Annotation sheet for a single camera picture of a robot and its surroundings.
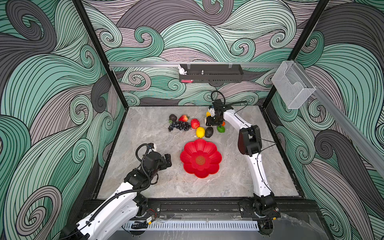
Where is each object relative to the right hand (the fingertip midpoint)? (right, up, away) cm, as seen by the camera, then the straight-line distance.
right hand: (210, 122), depth 107 cm
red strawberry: (-19, +3, 0) cm, 20 cm away
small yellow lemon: (-1, +6, +3) cm, 7 cm away
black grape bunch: (-21, -2, -4) cm, 22 cm away
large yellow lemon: (-8, -6, -7) cm, 12 cm away
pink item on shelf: (-17, +26, -18) cm, 36 cm away
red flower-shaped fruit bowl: (-8, -22, -15) cm, 28 cm away
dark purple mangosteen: (-27, +4, 0) cm, 28 cm away
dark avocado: (-2, -6, -7) cm, 10 cm away
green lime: (+7, -5, -4) cm, 10 cm away
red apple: (-11, -1, -4) cm, 12 cm away
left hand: (-30, -18, -26) cm, 43 cm away
